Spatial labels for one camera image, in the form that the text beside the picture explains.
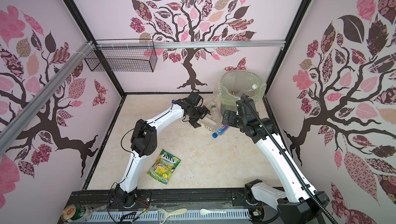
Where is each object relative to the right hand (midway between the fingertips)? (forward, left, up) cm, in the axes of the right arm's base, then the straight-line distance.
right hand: (232, 115), depth 74 cm
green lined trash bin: (+33, -8, -9) cm, 36 cm away
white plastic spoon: (-37, +14, -25) cm, 47 cm away
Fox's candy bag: (-17, +37, -24) cm, 47 cm away
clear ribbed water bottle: (+27, -15, -11) cm, 32 cm away
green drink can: (-37, +67, -15) cm, 78 cm away
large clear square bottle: (+11, +10, -24) cm, 28 cm away
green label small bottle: (+21, +6, -25) cm, 33 cm away
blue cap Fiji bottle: (+6, +2, -23) cm, 24 cm away
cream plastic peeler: (-37, +34, -26) cm, 57 cm away
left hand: (+10, +12, -18) cm, 23 cm away
